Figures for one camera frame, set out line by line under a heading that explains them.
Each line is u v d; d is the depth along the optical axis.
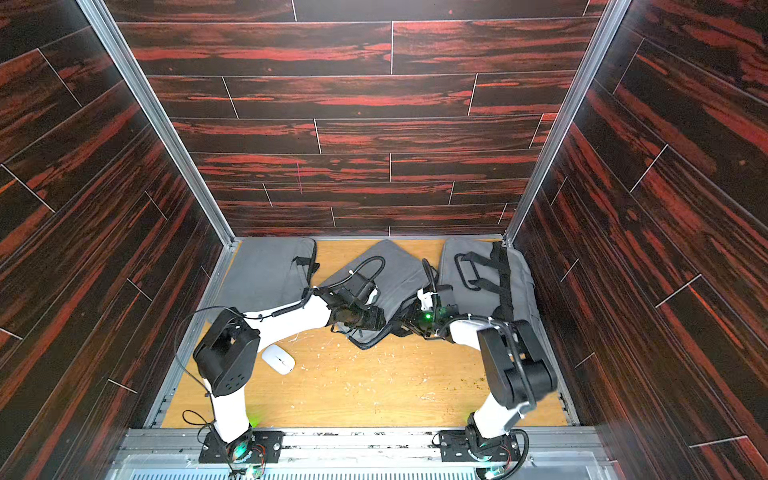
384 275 0.81
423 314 0.84
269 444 0.74
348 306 0.71
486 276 1.01
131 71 0.75
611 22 0.68
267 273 1.06
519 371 0.41
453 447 0.73
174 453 0.73
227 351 0.52
